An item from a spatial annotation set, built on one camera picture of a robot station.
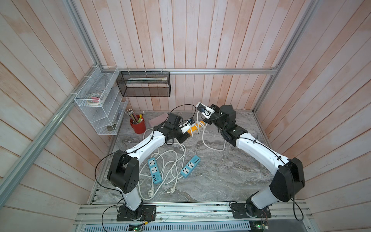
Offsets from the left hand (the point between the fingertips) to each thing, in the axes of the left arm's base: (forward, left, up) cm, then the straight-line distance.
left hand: (186, 135), depth 87 cm
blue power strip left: (-18, +19, -11) cm, 28 cm away
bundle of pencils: (+16, +36, -5) cm, 40 cm away
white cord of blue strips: (-30, +20, -13) cm, 38 cm away
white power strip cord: (0, -10, -1) cm, 10 cm away
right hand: (+8, -9, +18) cm, 22 cm away
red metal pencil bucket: (+11, +34, -8) cm, 37 cm away
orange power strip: (+1, -5, +6) cm, 8 cm away
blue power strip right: (-18, 0, -12) cm, 22 cm away
